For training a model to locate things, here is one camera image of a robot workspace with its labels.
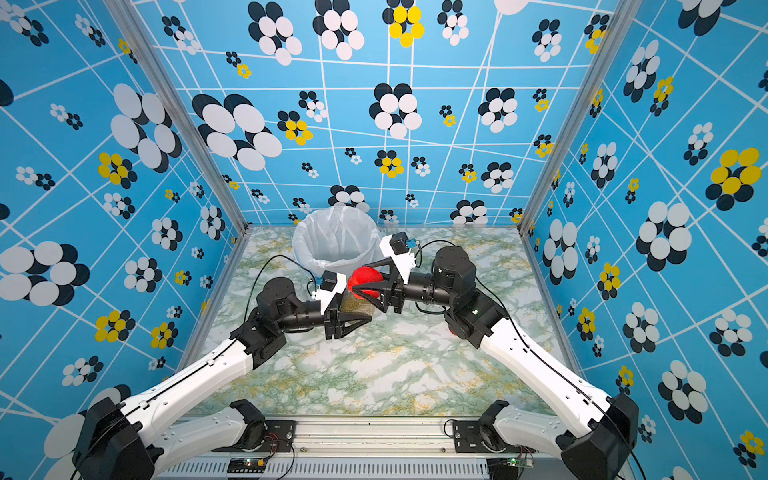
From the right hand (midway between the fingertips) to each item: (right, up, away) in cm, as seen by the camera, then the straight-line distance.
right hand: (365, 277), depth 60 cm
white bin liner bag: (-12, +9, +37) cm, 40 cm away
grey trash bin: (-6, +1, +17) cm, 18 cm away
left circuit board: (-30, -47, +13) cm, 57 cm away
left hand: (+1, -7, +7) cm, 10 cm away
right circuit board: (+32, -46, +10) cm, 57 cm away
